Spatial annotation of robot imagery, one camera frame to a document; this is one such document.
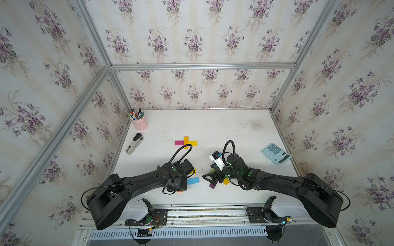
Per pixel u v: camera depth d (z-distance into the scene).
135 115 1.03
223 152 0.72
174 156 0.69
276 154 0.93
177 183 0.61
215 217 0.75
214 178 0.72
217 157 0.72
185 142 1.01
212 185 0.82
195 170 0.90
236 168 0.63
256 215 0.73
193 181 0.86
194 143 1.04
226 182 0.73
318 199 0.42
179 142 1.02
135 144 0.98
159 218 0.72
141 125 1.04
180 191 0.81
